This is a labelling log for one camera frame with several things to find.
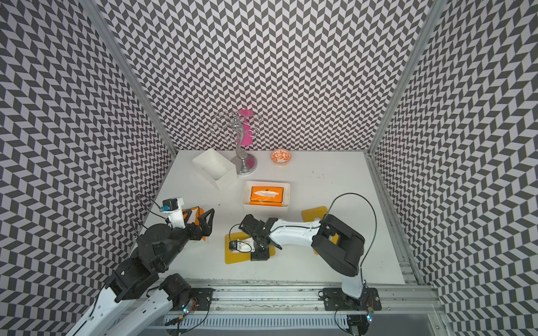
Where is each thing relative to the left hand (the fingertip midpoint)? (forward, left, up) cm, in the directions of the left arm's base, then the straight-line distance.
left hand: (202, 213), depth 69 cm
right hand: (-5, -17, -24) cm, 30 cm away
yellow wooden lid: (-8, -7, -23) cm, 25 cm away
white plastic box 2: (+41, +10, -25) cm, 49 cm away
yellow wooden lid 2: (+12, -39, -24) cm, 47 cm away
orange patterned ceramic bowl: (+46, -27, -21) cm, 57 cm away
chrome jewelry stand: (+42, -6, -22) cm, 48 cm away
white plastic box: (+16, -20, -15) cm, 29 cm away
